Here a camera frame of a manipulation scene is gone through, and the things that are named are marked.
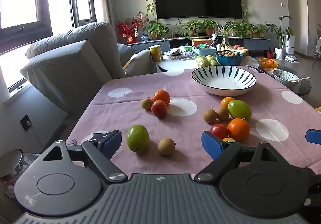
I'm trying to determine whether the brown kiwi right group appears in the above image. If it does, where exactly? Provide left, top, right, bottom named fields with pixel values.
left=203, top=109, right=217, bottom=124

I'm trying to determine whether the white round coffee table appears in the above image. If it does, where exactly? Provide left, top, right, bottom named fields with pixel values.
left=157, top=56, right=259, bottom=72

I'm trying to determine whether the small red pot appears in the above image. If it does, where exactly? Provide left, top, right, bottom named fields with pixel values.
left=264, top=51, right=275, bottom=59

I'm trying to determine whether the small orange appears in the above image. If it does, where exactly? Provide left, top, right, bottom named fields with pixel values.
left=221, top=97, right=234, bottom=108
left=222, top=137, right=234, bottom=142

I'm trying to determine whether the blue bowl of kiwis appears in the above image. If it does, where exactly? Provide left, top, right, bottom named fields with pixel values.
left=215, top=51, right=245, bottom=66

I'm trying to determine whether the red apple group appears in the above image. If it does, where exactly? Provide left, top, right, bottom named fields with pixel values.
left=151, top=100, right=167, bottom=119

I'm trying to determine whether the potted green plant left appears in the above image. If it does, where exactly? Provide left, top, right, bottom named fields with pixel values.
left=143, top=20, right=169, bottom=40

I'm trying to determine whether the pink polka dot tablecloth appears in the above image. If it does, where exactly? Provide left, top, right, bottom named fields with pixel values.
left=67, top=70, right=320, bottom=175

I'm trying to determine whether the wall power outlet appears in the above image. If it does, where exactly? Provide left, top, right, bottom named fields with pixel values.
left=20, top=114, right=32, bottom=132

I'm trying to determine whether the red berry decoration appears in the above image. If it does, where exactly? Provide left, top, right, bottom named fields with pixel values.
left=115, top=12, right=149, bottom=44

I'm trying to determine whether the green mango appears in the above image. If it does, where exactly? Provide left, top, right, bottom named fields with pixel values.
left=126, top=125, right=150, bottom=153
left=228, top=100, right=252, bottom=121

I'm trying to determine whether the small striped bowl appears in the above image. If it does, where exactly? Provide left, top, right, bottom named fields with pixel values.
left=273, top=69, right=299, bottom=89

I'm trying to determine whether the spider plant in vase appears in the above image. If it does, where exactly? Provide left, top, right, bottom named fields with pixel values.
left=216, top=24, right=235, bottom=43

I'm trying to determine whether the small orange behind mango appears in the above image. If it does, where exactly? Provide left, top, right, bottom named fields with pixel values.
left=221, top=97, right=234, bottom=108

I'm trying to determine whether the orange left group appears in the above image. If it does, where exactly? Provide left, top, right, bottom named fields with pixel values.
left=152, top=90, right=171, bottom=106

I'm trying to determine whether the orange basket of tangerines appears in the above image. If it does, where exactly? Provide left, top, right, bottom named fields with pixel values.
left=259, top=58, right=278, bottom=69

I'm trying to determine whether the tray of green apples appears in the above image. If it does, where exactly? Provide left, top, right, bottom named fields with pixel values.
left=196, top=55, right=219, bottom=68

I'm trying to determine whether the yellow tin can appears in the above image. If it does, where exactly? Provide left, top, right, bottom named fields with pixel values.
left=149, top=44, right=163, bottom=63

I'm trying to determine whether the grey dining chair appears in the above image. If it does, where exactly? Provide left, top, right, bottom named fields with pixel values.
left=312, top=23, right=321, bottom=68

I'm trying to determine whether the large striped white bowl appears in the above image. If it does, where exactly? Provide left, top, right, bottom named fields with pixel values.
left=191, top=65, right=257, bottom=97

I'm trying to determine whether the large orange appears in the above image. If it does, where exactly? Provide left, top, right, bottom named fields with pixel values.
left=228, top=118, right=251, bottom=142

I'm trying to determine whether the small brown fruit left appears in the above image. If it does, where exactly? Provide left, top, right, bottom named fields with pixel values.
left=141, top=98, right=153, bottom=110

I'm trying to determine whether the tall plant white pot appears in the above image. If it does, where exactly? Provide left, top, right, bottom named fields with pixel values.
left=266, top=15, right=293, bottom=60

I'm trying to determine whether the grey sofa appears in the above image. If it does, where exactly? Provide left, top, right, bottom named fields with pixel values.
left=20, top=21, right=157, bottom=114

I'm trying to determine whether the light blue snack tray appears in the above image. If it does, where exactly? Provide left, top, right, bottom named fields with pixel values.
left=192, top=46, right=216, bottom=56

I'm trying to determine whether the dark tv cabinet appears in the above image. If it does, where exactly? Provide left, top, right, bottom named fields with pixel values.
left=129, top=36, right=270, bottom=54

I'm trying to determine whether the glass plate of snacks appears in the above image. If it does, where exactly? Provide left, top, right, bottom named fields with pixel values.
left=164, top=48, right=197, bottom=61

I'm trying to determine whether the dark round side table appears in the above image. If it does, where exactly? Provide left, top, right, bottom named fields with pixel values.
left=263, top=65, right=312, bottom=96

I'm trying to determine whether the orange box on cabinet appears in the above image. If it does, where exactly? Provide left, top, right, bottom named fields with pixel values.
left=192, top=38, right=212, bottom=46

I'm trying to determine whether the banana bunch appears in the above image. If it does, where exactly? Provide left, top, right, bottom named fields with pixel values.
left=220, top=42, right=249, bottom=56

